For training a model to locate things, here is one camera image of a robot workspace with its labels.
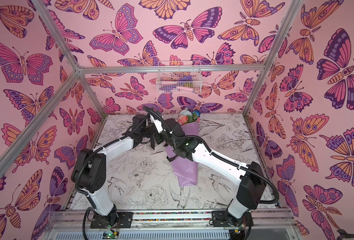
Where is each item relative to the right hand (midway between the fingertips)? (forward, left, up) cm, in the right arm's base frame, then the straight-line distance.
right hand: (155, 123), depth 73 cm
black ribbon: (-4, -6, -28) cm, 29 cm away
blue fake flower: (+33, -25, -25) cm, 49 cm away
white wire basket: (+38, -11, +1) cm, 40 cm away
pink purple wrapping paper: (-11, -15, -29) cm, 35 cm away
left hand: (+8, -6, -13) cm, 16 cm away
